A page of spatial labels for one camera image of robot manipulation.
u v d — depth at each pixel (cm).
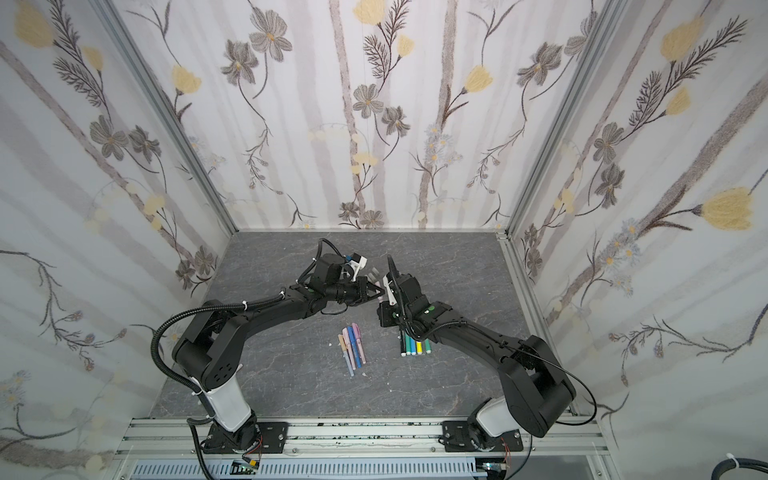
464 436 73
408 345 90
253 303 54
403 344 90
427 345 90
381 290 86
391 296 77
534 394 43
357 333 93
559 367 45
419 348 88
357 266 83
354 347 89
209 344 48
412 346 89
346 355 88
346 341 90
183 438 75
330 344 91
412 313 65
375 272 108
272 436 73
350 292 78
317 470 70
